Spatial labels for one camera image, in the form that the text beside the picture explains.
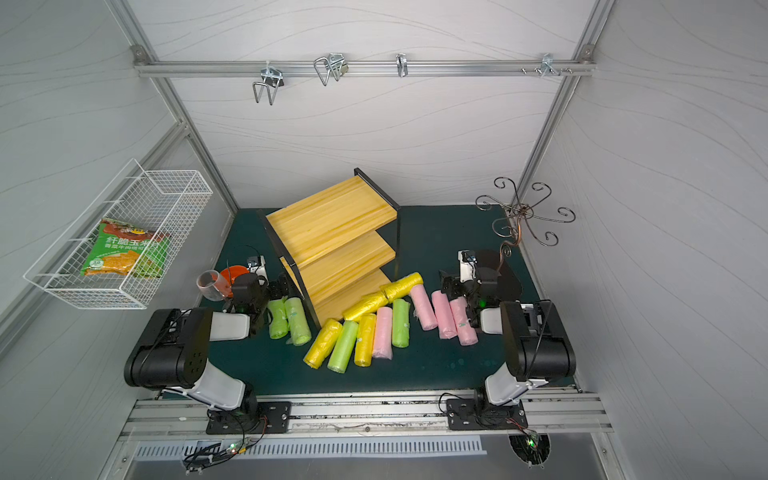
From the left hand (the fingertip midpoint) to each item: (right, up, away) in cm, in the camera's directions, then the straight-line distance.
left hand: (273, 275), depth 95 cm
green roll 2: (+41, -13, -8) cm, 44 cm away
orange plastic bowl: (-8, +2, -11) cm, 14 cm away
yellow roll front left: (+19, -17, -13) cm, 29 cm away
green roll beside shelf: (+12, -15, -11) cm, 22 cm away
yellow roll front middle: (+31, -17, -12) cm, 37 cm away
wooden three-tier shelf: (+27, +11, -27) cm, 40 cm away
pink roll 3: (+60, -16, -10) cm, 63 cm away
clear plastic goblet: (-11, -1, -15) cm, 18 cm away
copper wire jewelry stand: (+89, +22, +28) cm, 96 cm away
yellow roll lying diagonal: (+31, -9, -4) cm, 32 cm away
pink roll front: (+36, -15, -11) cm, 40 cm away
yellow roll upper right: (+42, -4, -2) cm, 42 cm away
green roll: (+5, -14, -9) cm, 17 cm away
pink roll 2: (+54, -11, -5) cm, 55 cm away
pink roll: (+48, -9, -4) cm, 49 cm away
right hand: (+60, +2, 0) cm, 60 cm away
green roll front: (+25, -19, -13) cm, 33 cm away
